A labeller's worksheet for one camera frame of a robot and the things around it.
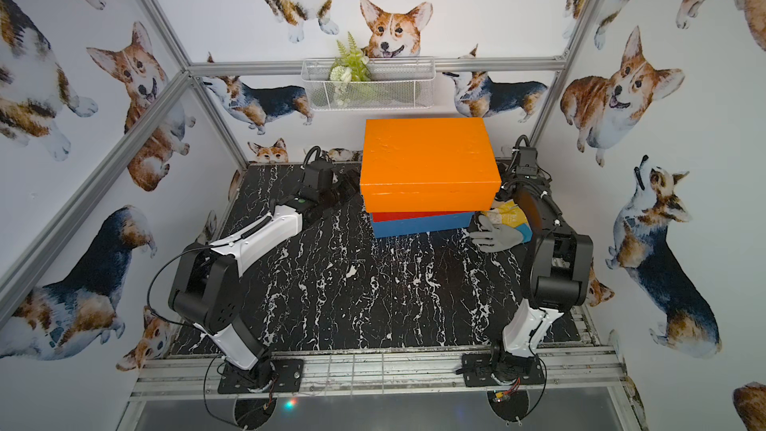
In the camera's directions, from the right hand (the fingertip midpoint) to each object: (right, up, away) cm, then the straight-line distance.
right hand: (482, 170), depth 92 cm
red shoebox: (-30, -14, -4) cm, 34 cm away
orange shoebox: (-20, 0, -19) cm, 27 cm away
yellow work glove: (+12, -15, +11) cm, 22 cm away
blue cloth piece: (+16, -20, +5) cm, 27 cm away
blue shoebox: (-31, -19, +8) cm, 37 cm away
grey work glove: (+5, -22, +3) cm, 22 cm away
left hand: (-35, -2, -4) cm, 35 cm away
